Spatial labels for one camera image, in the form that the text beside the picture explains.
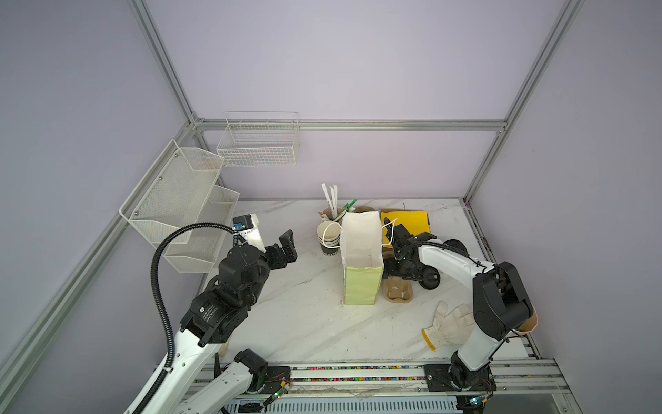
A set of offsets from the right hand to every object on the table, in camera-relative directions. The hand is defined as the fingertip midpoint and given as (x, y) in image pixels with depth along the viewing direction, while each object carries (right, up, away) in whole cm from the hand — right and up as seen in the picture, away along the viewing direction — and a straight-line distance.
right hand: (393, 274), depth 90 cm
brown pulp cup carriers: (-9, +25, +23) cm, 35 cm away
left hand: (-36, +15, -26) cm, 47 cm away
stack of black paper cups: (-23, +14, +2) cm, 27 cm away
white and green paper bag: (-10, +9, +8) cm, 15 cm away
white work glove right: (+17, -16, -8) cm, 25 cm away
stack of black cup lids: (+13, -1, 0) cm, 13 cm away
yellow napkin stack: (+14, +19, +18) cm, 29 cm away
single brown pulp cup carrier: (+2, -6, +1) cm, 6 cm away
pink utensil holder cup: (-24, +23, +14) cm, 36 cm away
